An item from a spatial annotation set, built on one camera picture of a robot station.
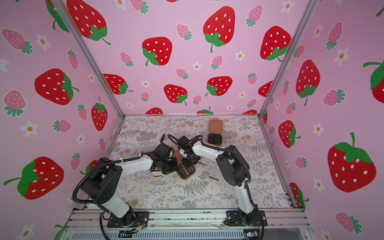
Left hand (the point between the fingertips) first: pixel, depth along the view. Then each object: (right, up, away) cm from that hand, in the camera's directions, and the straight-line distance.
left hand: (181, 168), depth 90 cm
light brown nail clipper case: (+2, -2, 0) cm, 3 cm away
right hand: (+3, 0, +1) cm, 3 cm away
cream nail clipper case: (-14, -2, -3) cm, 15 cm away
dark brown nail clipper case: (+23, +23, +21) cm, 39 cm away
